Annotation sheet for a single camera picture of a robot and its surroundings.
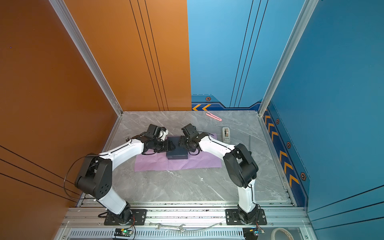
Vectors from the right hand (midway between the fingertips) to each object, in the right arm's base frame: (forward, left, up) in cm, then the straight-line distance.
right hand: (179, 145), depth 92 cm
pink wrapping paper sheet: (-6, +14, -8) cm, 17 cm away
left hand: (-1, +4, 0) cm, 4 cm away
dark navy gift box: (-4, 0, -2) cm, 4 cm away
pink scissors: (+32, -23, -7) cm, 40 cm away
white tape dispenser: (+11, -31, -5) cm, 33 cm away
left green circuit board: (-43, +24, -9) cm, 50 cm away
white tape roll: (-43, -47, -7) cm, 64 cm away
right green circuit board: (-43, -36, -9) cm, 57 cm away
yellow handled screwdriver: (+7, -47, -9) cm, 49 cm away
